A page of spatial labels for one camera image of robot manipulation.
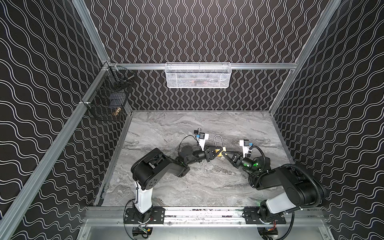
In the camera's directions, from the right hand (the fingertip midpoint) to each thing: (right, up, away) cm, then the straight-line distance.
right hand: (223, 154), depth 79 cm
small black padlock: (-14, +11, +29) cm, 34 cm away
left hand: (+1, +2, -5) cm, 5 cm away
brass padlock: (0, +3, -1) cm, 3 cm away
